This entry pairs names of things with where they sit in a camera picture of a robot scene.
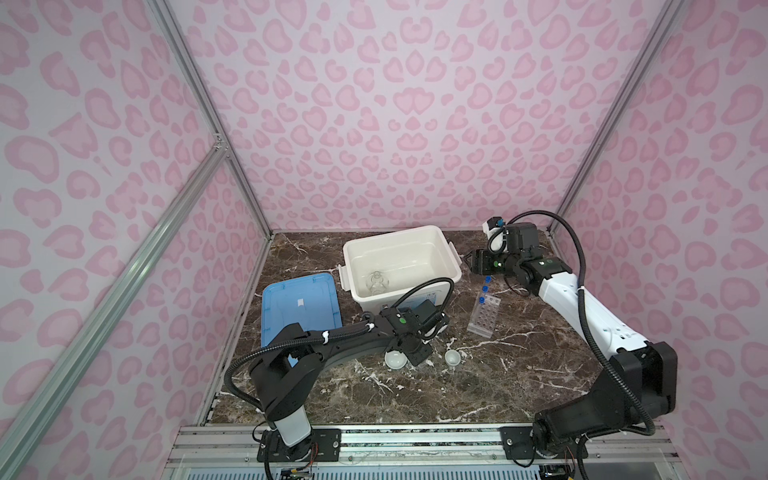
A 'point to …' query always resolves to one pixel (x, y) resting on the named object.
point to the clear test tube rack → (484, 316)
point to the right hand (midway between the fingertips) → (477, 253)
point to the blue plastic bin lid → (311, 302)
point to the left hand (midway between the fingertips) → (422, 343)
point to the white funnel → (395, 359)
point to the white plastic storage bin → (380, 268)
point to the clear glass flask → (376, 284)
